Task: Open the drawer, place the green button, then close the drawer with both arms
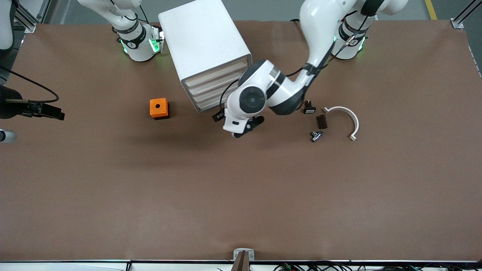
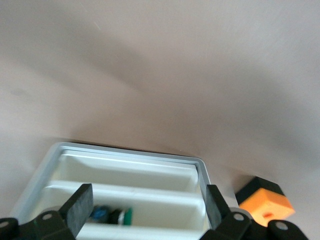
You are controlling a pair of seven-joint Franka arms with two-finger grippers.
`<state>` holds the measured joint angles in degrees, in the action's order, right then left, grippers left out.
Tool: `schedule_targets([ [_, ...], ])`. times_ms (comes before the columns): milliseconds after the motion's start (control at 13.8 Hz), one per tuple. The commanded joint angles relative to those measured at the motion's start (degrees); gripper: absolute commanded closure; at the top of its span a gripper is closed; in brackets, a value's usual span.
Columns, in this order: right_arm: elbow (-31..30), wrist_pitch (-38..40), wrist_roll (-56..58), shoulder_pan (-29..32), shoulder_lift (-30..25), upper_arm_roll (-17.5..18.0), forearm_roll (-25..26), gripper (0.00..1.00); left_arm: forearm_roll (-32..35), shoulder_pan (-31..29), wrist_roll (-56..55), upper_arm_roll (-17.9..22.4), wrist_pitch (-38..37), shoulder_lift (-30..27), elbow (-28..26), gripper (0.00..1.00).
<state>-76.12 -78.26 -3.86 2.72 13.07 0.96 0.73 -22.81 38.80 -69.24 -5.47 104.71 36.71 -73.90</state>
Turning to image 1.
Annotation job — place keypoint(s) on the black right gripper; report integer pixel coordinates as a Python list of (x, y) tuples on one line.
[(8, 108)]

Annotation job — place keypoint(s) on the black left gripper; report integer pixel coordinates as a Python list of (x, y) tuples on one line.
[(218, 115)]

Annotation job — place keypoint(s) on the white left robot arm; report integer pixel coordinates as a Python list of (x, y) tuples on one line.
[(320, 26)]

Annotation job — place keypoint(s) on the orange button box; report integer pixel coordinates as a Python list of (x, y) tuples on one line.
[(158, 107)]

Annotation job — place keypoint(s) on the silver metal fitting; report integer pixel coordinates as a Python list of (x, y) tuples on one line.
[(316, 136)]

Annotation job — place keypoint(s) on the brown terminal block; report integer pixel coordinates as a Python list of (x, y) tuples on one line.
[(322, 122)]

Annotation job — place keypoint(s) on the aluminium frame post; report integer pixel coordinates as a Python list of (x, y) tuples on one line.
[(461, 19), (30, 24)]

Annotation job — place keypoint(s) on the black white-faced switch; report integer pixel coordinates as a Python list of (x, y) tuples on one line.
[(309, 108)]

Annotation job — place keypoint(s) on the white curved bracket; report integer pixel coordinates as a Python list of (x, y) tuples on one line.
[(352, 117)]

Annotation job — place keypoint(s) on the grey metal bracket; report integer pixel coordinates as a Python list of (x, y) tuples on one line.
[(237, 254)]

